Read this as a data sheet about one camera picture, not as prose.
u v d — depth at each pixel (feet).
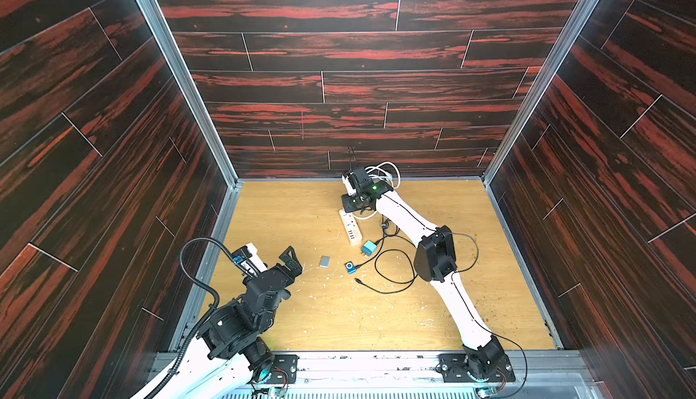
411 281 2.96
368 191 2.54
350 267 3.05
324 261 3.14
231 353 1.56
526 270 3.22
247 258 1.91
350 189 2.78
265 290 1.61
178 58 2.69
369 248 3.15
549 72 2.77
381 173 3.91
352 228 3.33
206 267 3.22
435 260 2.09
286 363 2.46
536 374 2.42
